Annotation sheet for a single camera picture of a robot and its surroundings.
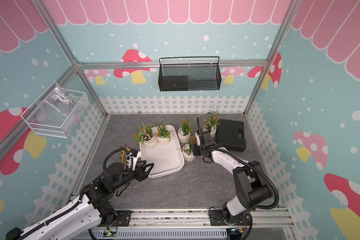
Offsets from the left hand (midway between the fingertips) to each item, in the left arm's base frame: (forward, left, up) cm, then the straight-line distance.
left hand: (150, 166), depth 76 cm
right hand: (+16, -24, -8) cm, 30 cm away
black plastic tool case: (+28, -48, -10) cm, 57 cm away
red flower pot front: (+22, -4, -4) cm, 23 cm away
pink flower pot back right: (+33, -35, -1) cm, 48 cm away
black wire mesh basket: (+57, -20, +18) cm, 63 cm away
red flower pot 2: (+28, -17, -7) cm, 34 cm away
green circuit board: (-27, +19, -18) cm, 38 cm away
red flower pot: (+14, -19, -7) cm, 25 cm away
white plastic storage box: (+12, -6, -15) cm, 20 cm away
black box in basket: (+44, -11, +20) cm, 49 cm away
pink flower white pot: (+19, +6, -1) cm, 20 cm away
